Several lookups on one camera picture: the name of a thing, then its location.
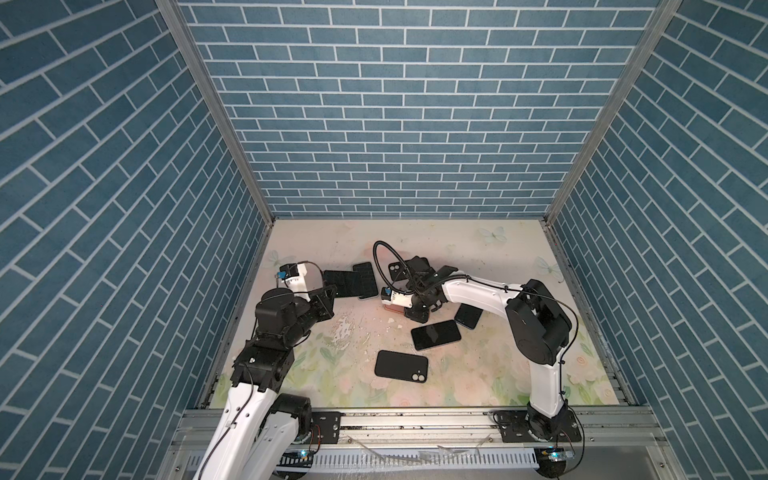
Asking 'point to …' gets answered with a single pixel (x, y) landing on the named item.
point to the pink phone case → (394, 308)
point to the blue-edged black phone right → (468, 316)
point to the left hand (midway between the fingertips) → (338, 287)
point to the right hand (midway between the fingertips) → (404, 308)
